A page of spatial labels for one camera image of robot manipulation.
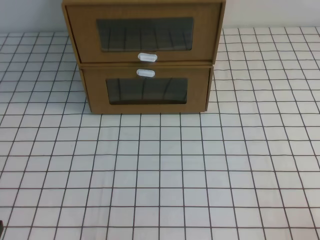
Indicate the white plastic handle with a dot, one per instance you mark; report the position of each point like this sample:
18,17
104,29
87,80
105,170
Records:
147,57
147,73

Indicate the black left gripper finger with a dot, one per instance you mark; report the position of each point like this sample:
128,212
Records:
1,226

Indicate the lower brown cardboard shoebox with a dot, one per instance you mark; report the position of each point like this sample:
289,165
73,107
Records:
173,89

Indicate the brown cardboard shoebox drawer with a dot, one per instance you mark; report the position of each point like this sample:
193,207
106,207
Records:
143,32

